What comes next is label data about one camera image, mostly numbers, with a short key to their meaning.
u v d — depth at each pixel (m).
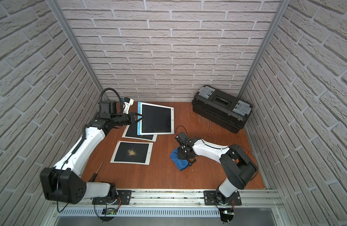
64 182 0.39
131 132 1.00
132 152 0.90
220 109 0.93
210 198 0.74
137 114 0.74
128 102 0.71
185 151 0.64
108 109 0.59
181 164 0.83
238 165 0.45
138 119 0.74
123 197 0.75
